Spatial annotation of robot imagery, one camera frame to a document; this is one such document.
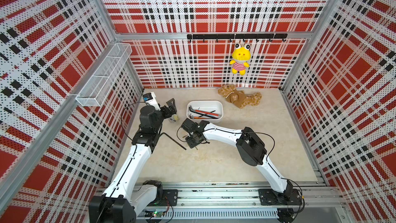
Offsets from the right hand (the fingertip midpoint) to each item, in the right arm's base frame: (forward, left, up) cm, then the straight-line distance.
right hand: (195, 141), depth 93 cm
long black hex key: (+1, +14, 0) cm, 14 cm away
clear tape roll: (+14, +14, +4) cm, 20 cm away
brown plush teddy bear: (+27, -29, +9) cm, 40 cm away
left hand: (+10, +12, +26) cm, 30 cm away
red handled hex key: (+21, -6, 0) cm, 22 cm away
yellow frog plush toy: (+40, -28, +34) cm, 59 cm away
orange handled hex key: (+17, -1, -1) cm, 17 cm away
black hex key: (+19, -6, 0) cm, 20 cm away
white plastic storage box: (+28, -8, -1) cm, 29 cm away
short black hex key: (+23, +1, -1) cm, 23 cm away
